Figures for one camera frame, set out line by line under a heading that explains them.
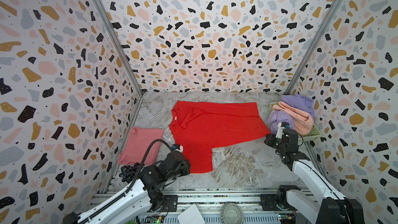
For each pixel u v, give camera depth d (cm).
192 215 68
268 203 73
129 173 78
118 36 90
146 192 51
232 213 72
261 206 73
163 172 57
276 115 93
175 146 72
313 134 95
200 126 101
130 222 56
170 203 74
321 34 88
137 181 52
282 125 79
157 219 70
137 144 91
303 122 91
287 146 65
